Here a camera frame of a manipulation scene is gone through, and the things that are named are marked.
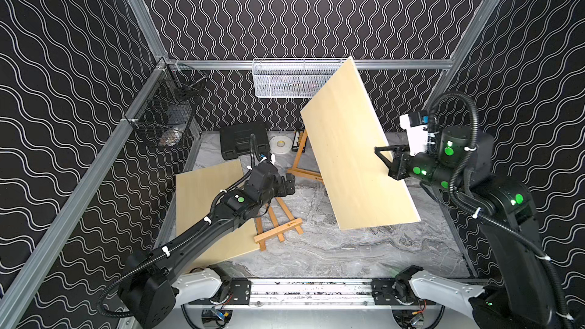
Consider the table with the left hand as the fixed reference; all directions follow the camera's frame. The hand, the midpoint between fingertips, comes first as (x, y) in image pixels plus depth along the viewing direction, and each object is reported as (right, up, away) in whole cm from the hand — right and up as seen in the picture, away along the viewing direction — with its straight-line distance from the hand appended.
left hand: (284, 174), depth 78 cm
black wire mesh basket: (-51, +22, +16) cm, 58 cm away
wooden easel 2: (+9, -1, +19) cm, 22 cm away
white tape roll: (-4, +13, +37) cm, 40 cm away
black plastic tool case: (-25, +14, +30) cm, 41 cm away
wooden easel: (-2, -21, +6) cm, 22 cm away
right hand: (+25, +9, -21) cm, 34 cm away
